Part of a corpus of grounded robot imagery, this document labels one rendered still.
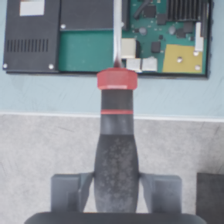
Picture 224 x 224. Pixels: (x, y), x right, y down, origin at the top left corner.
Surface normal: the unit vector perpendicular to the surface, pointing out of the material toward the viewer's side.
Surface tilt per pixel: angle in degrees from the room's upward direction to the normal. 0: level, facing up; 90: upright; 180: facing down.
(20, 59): 0
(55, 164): 0
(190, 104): 0
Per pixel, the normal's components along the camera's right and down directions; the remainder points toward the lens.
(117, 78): -0.02, -0.01
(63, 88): -0.29, -0.01
